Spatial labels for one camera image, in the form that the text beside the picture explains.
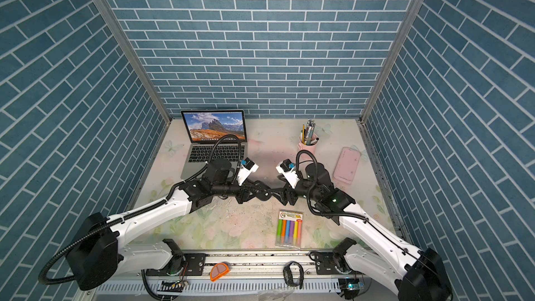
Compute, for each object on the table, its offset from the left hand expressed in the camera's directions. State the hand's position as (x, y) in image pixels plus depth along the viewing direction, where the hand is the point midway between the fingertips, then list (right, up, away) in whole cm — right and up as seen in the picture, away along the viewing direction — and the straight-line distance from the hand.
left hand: (265, 192), depth 75 cm
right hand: (+5, +3, -1) cm, 6 cm away
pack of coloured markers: (+9, -16, +6) cm, 19 cm away
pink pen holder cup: (+21, +15, +23) cm, 35 cm away
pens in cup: (+18, +22, +22) cm, 36 cm away
